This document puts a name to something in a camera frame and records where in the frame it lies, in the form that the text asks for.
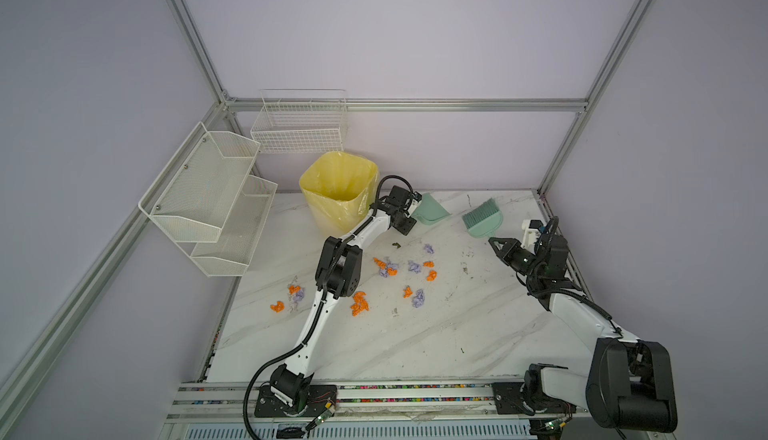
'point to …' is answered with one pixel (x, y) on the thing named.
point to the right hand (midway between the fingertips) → (490, 239)
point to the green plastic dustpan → (429, 210)
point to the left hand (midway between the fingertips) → (404, 221)
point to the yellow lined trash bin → (339, 190)
